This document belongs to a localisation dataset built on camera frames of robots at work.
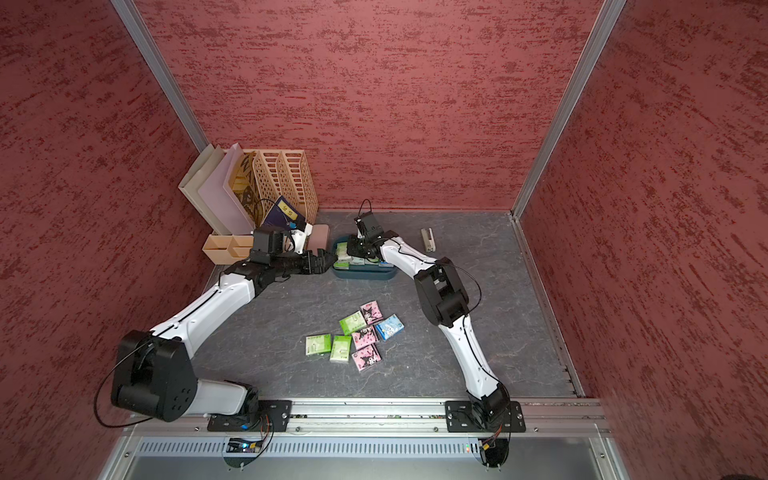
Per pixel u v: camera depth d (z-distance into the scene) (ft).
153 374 1.37
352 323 2.89
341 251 3.28
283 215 3.48
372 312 2.94
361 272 3.22
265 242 2.18
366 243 2.68
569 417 2.52
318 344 2.74
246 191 3.31
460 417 2.43
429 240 3.60
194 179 2.89
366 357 2.66
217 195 2.96
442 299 2.00
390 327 2.86
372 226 2.72
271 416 2.44
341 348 2.73
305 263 2.47
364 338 2.79
